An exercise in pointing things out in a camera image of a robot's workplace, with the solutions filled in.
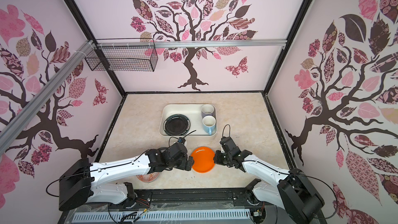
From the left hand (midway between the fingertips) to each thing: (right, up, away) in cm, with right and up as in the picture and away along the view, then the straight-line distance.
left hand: (186, 163), depth 80 cm
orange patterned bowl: (-19, -6, -4) cm, 20 cm away
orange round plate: (+9, +1, +3) cm, 10 cm away
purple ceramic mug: (+13, +28, +25) cm, 40 cm away
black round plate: (-8, +18, +19) cm, 27 cm away
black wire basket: (-34, +63, +15) cm, 73 cm away
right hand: (+15, +2, +5) cm, 16 cm away
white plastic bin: (+2, +26, +32) cm, 42 cm away
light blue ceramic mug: (+13, +20, +12) cm, 26 cm away
